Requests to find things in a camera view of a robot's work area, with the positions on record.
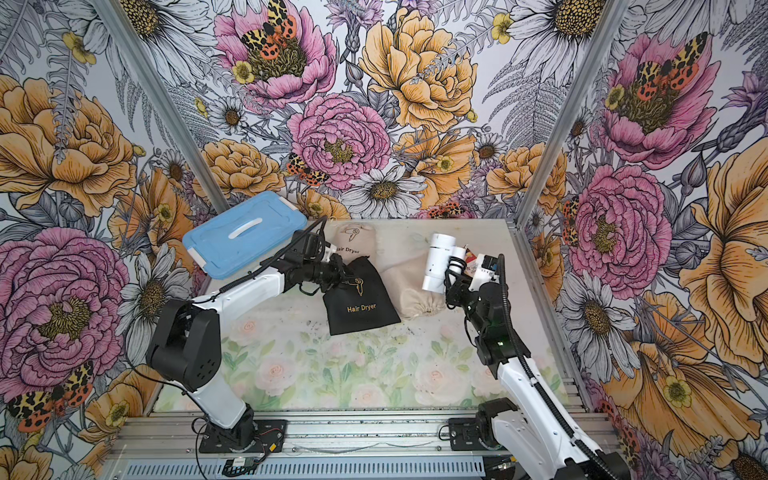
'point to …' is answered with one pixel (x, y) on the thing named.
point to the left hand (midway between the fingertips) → (357, 281)
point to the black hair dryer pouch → (360, 301)
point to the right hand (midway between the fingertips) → (448, 277)
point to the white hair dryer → (442, 248)
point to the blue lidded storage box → (244, 235)
